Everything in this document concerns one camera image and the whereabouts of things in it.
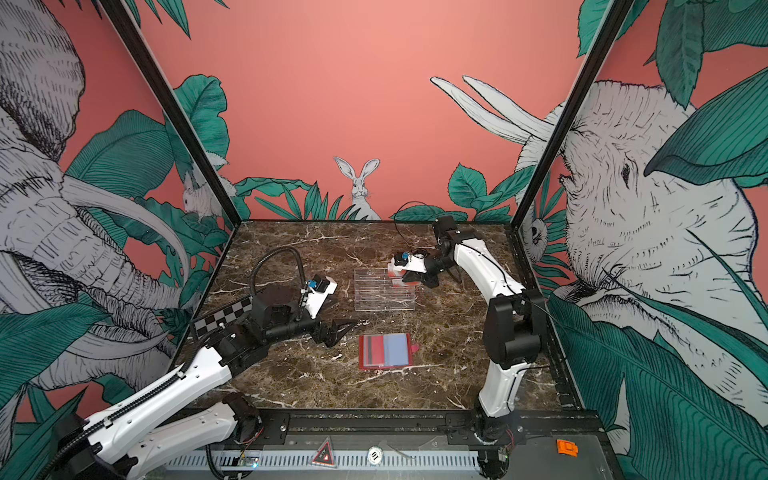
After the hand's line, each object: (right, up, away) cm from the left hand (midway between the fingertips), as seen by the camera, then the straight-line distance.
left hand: (346, 308), depth 71 cm
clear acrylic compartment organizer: (+5, 0, +30) cm, 31 cm away
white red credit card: (+12, +6, +25) cm, 28 cm away
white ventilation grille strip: (-10, -37, -1) cm, 38 cm away
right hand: (+15, +8, +15) cm, 23 cm away
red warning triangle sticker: (-5, -35, -1) cm, 36 cm away
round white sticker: (+7, -35, -1) cm, 36 cm away
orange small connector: (+53, -33, -1) cm, 63 cm away
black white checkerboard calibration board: (-43, -7, +19) cm, 47 cm away
